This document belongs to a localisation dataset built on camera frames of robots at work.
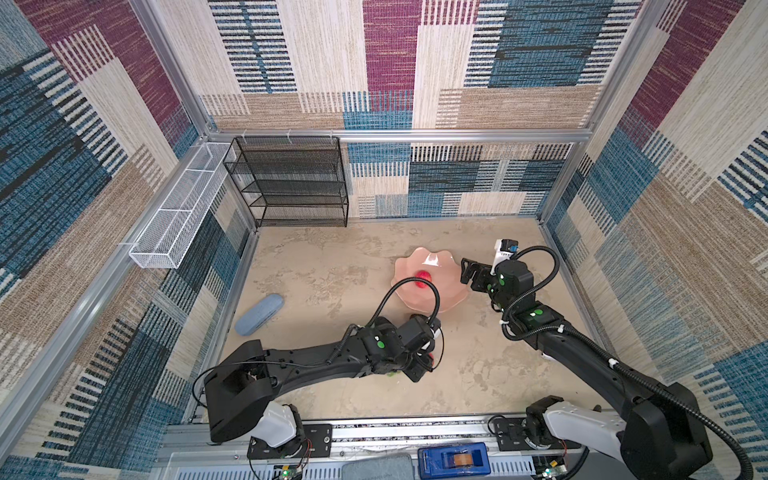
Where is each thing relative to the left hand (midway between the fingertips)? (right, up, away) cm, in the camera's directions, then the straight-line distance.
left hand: (426, 359), depth 78 cm
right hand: (+14, +24, +5) cm, 28 cm away
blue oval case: (-50, +8, +14) cm, 52 cm away
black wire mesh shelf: (-45, +53, +32) cm, 77 cm away
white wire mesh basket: (-62, +31, -7) cm, 70 cm away
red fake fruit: (+2, +20, +21) cm, 29 cm away
